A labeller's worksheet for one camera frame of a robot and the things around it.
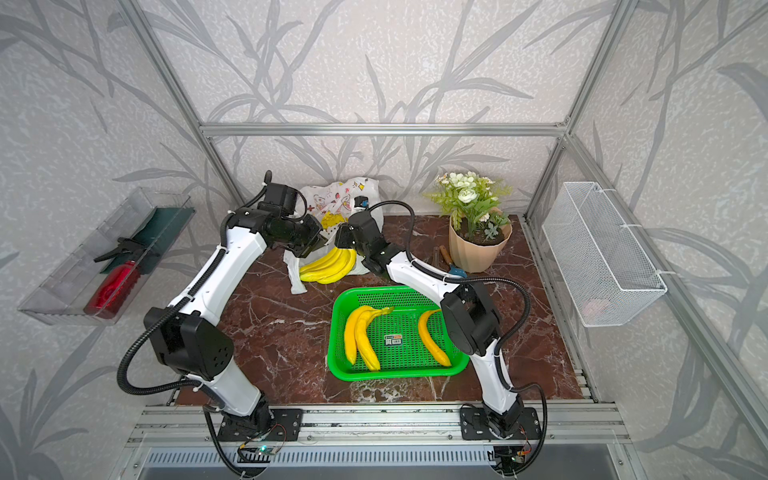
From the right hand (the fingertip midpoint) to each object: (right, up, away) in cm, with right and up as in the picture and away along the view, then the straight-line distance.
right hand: (337, 223), depth 87 cm
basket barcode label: (+16, -35, 0) cm, 38 cm away
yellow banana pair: (+6, -32, -4) cm, 33 cm away
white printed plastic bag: (-3, +7, +7) cm, 10 cm away
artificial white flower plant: (+38, +6, -2) cm, 39 cm away
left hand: (0, -4, -6) cm, 7 cm away
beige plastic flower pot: (+42, -10, +5) cm, 43 cm away
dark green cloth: (-37, -3, -19) cm, 41 cm away
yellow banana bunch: (-2, -13, -2) cm, 13 cm away
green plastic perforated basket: (+12, -33, +2) cm, 35 cm away
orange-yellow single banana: (+25, -31, 0) cm, 40 cm away
